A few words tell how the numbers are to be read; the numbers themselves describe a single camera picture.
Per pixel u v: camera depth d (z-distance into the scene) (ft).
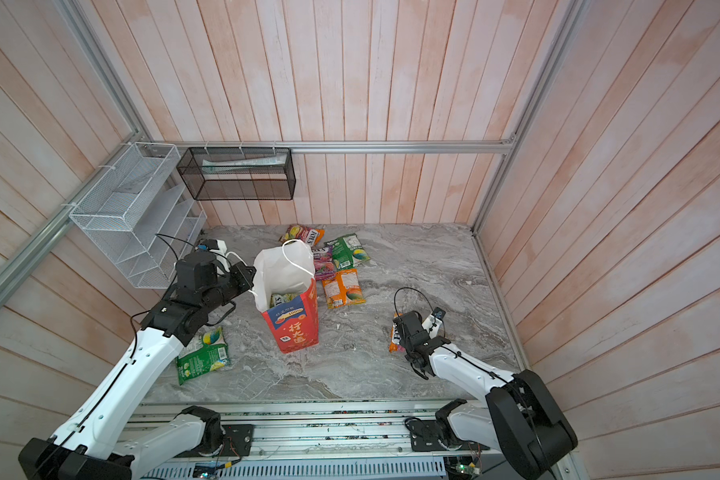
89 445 1.24
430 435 2.40
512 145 3.04
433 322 2.56
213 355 2.81
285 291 3.14
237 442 2.41
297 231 3.76
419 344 2.22
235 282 2.15
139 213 2.40
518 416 1.37
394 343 2.86
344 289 3.28
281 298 3.06
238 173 3.40
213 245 2.19
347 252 3.63
